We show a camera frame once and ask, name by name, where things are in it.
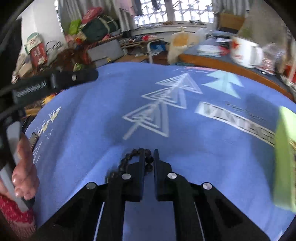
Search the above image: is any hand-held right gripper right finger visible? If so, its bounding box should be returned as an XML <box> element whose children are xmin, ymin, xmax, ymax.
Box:
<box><xmin>153</xmin><ymin>149</ymin><xmax>271</xmax><ymax>241</ymax></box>

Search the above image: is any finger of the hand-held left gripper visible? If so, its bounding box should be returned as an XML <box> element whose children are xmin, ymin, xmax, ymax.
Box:
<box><xmin>50</xmin><ymin>68</ymin><xmax>99</xmax><ymax>90</ymax></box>

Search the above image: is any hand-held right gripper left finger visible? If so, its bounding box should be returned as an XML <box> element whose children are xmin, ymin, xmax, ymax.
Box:
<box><xmin>35</xmin><ymin>149</ymin><xmax>147</xmax><ymax>241</ymax></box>

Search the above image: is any black bead bracelet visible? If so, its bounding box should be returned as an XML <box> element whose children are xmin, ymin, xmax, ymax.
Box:
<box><xmin>105</xmin><ymin>148</ymin><xmax>154</xmax><ymax>183</ymax></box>

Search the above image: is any green plastic tray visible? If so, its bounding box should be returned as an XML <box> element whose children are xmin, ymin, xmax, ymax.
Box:
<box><xmin>272</xmin><ymin>105</ymin><xmax>296</xmax><ymax>213</ymax></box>

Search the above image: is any person's left forearm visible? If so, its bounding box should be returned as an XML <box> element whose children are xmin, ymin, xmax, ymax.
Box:
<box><xmin>0</xmin><ymin>194</ymin><xmax>37</xmax><ymax>241</ymax></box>

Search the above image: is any person's left hand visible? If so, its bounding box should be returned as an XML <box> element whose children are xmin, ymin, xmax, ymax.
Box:
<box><xmin>11</xmin><ymin>134</ymin><xmax>40</xmax><ymax>201</ymax></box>

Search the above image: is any red carton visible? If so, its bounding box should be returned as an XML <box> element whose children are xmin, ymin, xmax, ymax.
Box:
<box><xmin>31</xmin><ymin>44</ymin><xmax>48</xmax><ymax>67</ymax></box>

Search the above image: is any grey flat board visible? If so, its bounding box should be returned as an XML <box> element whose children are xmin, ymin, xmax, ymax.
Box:
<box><xmin>87</xmin><ymin>39</ymin><xmax>125</xmax><ymax>62</ymax></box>

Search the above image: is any blue printed tablecloth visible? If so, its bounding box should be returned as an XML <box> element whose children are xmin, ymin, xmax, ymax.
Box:
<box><xmin>24</xmin><ymin>61</ymin><xmax>296</xmax><ymax>241</ymax></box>

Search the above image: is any dark smartphone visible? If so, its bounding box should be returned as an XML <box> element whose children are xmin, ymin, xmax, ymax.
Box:
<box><xmin>28</xmin><ymin>132</ymin><xmax>40</xmax><ymax>151</ymax></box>

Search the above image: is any bright green bag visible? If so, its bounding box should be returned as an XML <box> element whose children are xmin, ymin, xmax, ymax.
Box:
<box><xmin>69</xmin><ymin>19</ymin><xmax>82</xmax><ymax>36</ymax></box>

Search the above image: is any dark green duffel bag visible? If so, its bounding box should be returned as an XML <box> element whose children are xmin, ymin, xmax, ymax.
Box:
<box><xmin>82</xmin><ymin>16</ymin><xmax>120</xmax><ymax>42</ymax></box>

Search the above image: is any red bag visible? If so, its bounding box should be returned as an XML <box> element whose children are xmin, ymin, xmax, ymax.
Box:
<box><xmin>81</xmin><ymin>7</ymin><xmax>104</xmax><ymax>25</ymax></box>

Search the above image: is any translucent yellowish container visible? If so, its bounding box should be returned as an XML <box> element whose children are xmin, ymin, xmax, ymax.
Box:
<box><xmin>167</xmin><ymin>32</ymin><xmax>200</xmax><ymax>65</ymax></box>

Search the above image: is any window grille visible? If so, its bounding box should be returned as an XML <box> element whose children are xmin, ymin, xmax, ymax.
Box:
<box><xmin>134</xmin><ymin>0</ymin><xmax>214</xmax><ymax>25</ymax></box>

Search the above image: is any wooden desk with blue top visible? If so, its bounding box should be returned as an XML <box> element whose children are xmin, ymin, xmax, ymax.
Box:
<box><xmin>179</xmin><ymin>38</ymin><xmax>296</xmax><ymax>102</ymax></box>

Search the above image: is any white enamel mug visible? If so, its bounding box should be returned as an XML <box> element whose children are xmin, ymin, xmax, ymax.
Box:
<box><xmin>230</xmin><ymin>37</ymin><xmax>264</xmax><ymax>69</ymax></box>

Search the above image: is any clear plastic jar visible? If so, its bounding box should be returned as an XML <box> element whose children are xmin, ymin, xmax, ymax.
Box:
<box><xmin>261</xmin><ymin>43</ymin><xmax>285</xmax><ymax>73</ymax></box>

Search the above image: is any white metal chair frame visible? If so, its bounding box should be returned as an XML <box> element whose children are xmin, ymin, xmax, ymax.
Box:
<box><xmin>147</xmin><ymin>39</ymin><xmax>167</xmax><ymax>65</ymax></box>

